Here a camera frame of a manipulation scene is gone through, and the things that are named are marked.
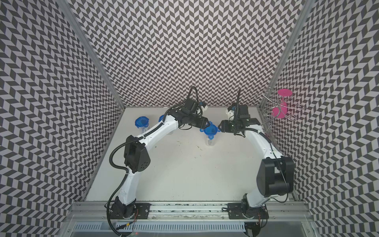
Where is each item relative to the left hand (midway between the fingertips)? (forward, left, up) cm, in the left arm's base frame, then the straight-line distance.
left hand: (206, 124), depth 86 cm
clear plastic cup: (-5, -3, -12) cm, 14 cm away
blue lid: (0, -3, -6) cm, 7 cm away
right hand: (-2, -10, -2) cm, 10 cm away
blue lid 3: (+8, +28, -3) cm, 30 cm away
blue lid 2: (+7, +42, -6) cm, 43 cm away
